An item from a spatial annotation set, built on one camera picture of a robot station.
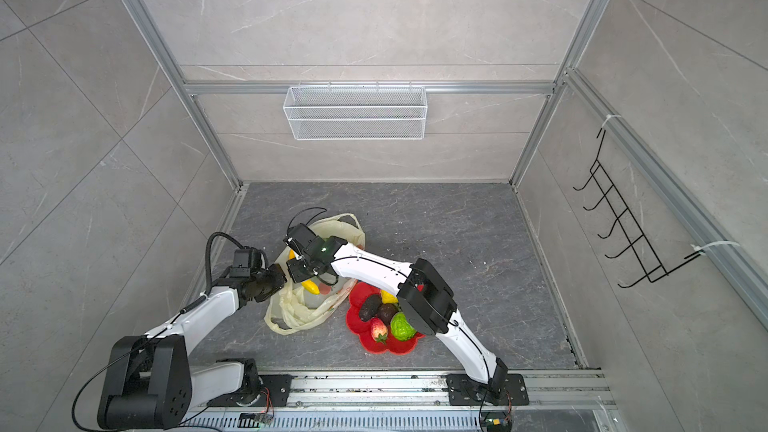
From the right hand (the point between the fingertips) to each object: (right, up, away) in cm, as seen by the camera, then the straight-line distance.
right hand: (295, 270), depth 86 cm
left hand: (-5, -1, +5) cm, 7 cm away
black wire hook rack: (+82, +19, -14) cm, 86 cm away
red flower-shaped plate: (+20, -15, -5) cm, 26 cm away
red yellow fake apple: (+25, -15, -6) cm, 30 cm away
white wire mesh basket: (+15, +51, +15) cm, 55 cm away
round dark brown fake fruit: (+26, -11, -4) cm, 29 cm away
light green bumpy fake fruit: (+30, -14, -8) cm, 34 cm away
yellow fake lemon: (+27, -8, -1) cm, 28 cm away
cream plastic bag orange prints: (-1, -11, -2) cm, 11 cm away
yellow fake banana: (+5, -3, -4) cm, 7 cm away
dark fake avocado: (+22, -10, -4) cm, 24 cm away
